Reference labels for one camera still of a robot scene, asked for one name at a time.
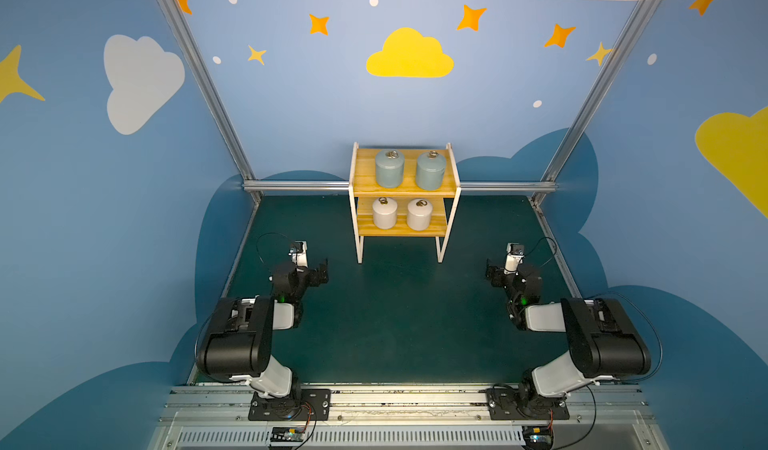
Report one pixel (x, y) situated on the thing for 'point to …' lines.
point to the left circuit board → (287, 434)
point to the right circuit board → (537, 437)
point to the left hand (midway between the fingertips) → (311, 255)
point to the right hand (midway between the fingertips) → (508, 257)
